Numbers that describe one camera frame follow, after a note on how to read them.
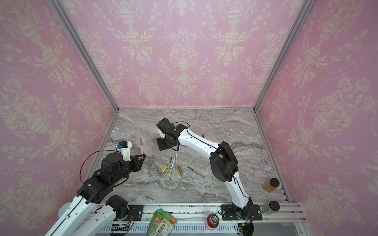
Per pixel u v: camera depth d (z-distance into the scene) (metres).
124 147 0.64
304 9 0.69
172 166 0.90
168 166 0.90
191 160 0.92
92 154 0.97
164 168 0.89
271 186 0.75
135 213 0.74
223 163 0.51
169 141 0.73
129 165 0.63
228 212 0.73
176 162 0.92
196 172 0.88
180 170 0.88
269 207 0.68
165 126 0.68
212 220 0.62
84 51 0.87
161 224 0.69
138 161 0.64
